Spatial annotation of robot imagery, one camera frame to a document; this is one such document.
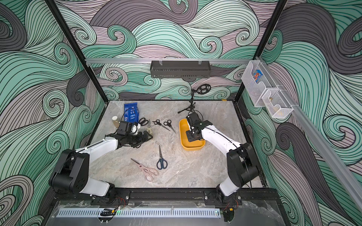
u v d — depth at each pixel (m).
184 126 1.03
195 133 0.63
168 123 1.07
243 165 0.44
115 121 0.97
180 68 0.95
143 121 1.06
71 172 0.43
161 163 0.86
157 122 1.06
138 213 0.76
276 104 0.64
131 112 1.07
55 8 0.72
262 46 0.86
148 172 0.82
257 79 0.85
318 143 0.50
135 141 0.78
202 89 0.93
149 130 1.01
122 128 0.72
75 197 0.74
